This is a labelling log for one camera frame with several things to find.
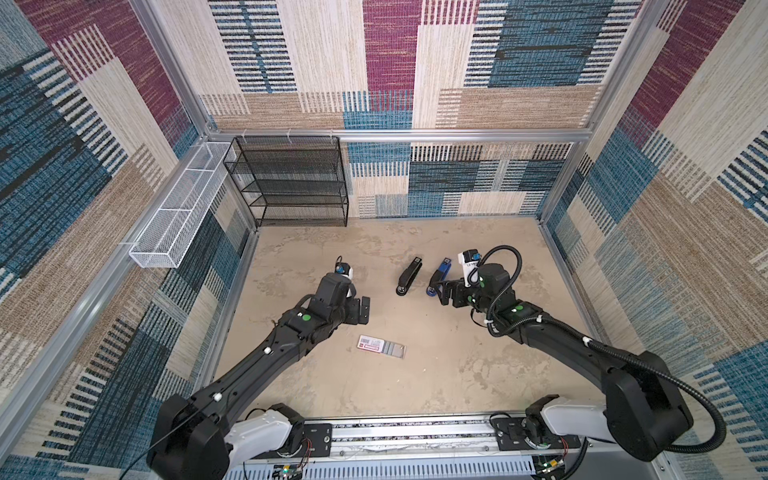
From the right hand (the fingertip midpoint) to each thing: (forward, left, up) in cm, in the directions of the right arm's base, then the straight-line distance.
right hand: (449, 285), depth 86 cm
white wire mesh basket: (+1, +69, +21) cm, 72 cm away
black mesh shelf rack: (+45, +51, +4) cm, 68 cm away
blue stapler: (+10, 0, -10) cm, 14 cm away
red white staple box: (-11, +23, -13) cm, 28 cm away
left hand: (-4, +27, +2) cm, 27 cm away
